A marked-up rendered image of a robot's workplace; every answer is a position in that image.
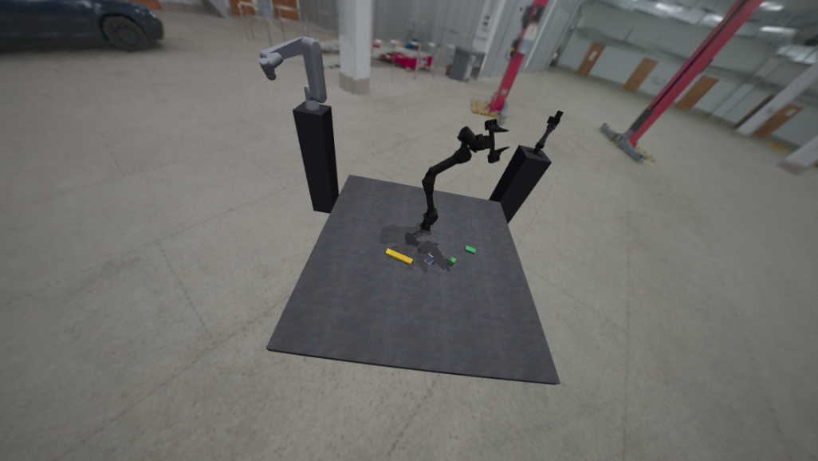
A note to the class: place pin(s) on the yellow bar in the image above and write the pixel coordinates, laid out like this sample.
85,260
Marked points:
399,256

